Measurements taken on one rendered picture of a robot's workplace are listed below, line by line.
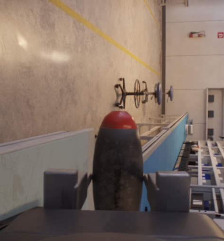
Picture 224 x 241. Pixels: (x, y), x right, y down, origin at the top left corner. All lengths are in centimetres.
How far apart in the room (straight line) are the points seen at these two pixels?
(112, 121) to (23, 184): 30
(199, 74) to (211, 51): 85
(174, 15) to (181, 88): 250
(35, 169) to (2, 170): 8
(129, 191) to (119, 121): 3
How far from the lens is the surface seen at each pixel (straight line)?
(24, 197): 46
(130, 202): 16
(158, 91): 484
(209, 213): 284
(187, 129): 760
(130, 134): 16
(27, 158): 46
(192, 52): 1144
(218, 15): 1170
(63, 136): 57
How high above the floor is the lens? 122
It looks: 15 degrees down
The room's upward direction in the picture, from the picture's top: 91 degrees clockwise
